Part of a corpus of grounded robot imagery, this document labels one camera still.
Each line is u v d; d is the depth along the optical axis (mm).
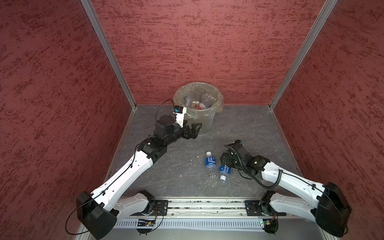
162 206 741
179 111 599
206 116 842
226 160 741
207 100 952
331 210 392
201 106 969
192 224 775
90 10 723
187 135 622
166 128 511
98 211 371
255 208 740
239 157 619
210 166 834
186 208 757
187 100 993
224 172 818
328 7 711
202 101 964
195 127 620
